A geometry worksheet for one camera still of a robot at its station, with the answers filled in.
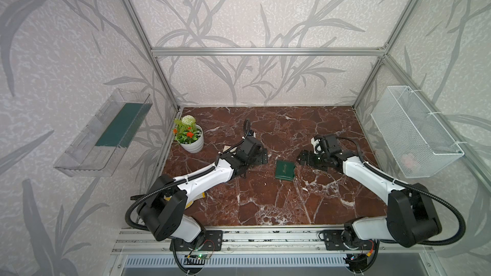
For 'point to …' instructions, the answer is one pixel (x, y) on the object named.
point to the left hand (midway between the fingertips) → (258, 152)
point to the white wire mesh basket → (422, 146)
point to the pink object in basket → (408, 161)
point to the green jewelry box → (284, 170)
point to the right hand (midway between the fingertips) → (303, 159)
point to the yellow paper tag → (191, 202)
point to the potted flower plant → (188, 134)
